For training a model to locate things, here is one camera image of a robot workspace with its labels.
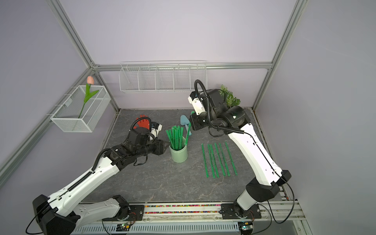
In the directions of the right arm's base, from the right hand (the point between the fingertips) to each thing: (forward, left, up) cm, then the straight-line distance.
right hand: (191, 118), depth 65 cm
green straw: (-4, -8, -37) cm, 38 cm away
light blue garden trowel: (+30, +6, -38) cm, 49 cm away
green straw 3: (-3, -18, -37) cm, 41 cm away
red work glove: (+28, +37, -38) cm, 60 cm away
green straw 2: (-4, -12, -37) cm, 40 cm away
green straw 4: (-3, -21, -38) cm, 43 cm away
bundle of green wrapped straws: (+5, +10, -21) cm, 23 cm away
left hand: (-4, +13, -15) cm, 20 cm away
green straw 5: (-2, -25, -38) cm, 45 cm away
